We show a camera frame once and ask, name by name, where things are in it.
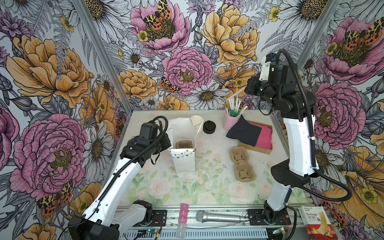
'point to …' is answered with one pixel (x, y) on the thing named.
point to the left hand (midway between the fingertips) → (169, 145)
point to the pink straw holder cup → (228, 121)
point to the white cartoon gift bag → (183, 159)
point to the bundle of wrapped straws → (233, 107)
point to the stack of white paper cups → (197, 122)
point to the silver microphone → (210, 217)
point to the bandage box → (317, 223)
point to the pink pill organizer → (180, 231)
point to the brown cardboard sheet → (244, 145)
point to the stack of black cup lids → (209, 127)
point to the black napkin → (245, 131)
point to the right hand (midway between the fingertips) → (246, 84)
